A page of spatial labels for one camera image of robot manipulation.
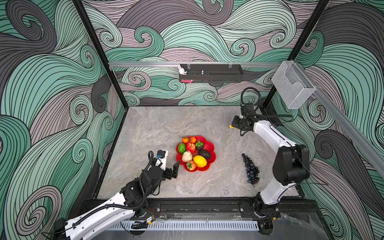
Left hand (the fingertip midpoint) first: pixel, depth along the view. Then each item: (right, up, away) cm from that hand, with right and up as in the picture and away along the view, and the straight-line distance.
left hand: (172, 158), depth 76 cm
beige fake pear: (+8, -1, +9) cm, 12 cm away
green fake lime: (+4, +3, +14) cm, 15 cm away
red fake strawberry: (+10, -5, +5) cm, 12 cm away
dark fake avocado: (+19, -1, +11) cm, 22 cm away
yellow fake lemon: (+15, -4, +9) cm, 18 cm away
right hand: (+38, +18, +16) cm, 45 cm away
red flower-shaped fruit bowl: (+21, +3, +18) cm, 28 cm away
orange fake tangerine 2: (+6, +7, +16) cm, 19 cm away
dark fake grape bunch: (+44, -9, +5) cm, 45 cm away
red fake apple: (+10, +3, +14) cm, 17 cm away
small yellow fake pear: (+34, +16, +10) cm, 39 cm away
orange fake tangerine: (+12, +7, +18) cm, 22 cm away
